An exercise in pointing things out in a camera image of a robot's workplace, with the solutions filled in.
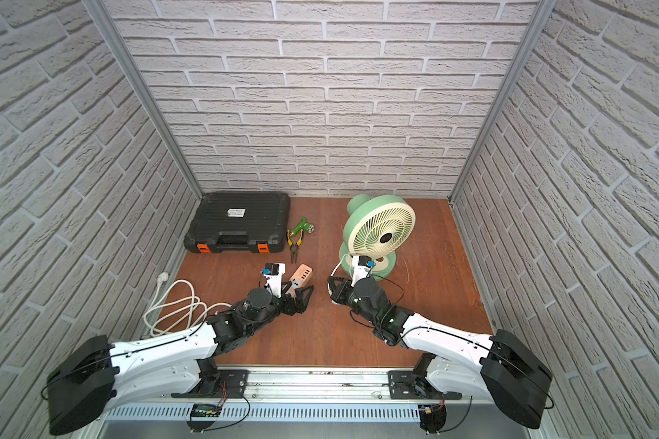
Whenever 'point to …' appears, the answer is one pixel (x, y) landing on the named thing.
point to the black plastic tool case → (264, 230)
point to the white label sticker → (236, 212)
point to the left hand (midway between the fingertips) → (299, 277)
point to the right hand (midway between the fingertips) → (329, 279)
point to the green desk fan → (378, 228)
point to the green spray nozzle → (303, 225)
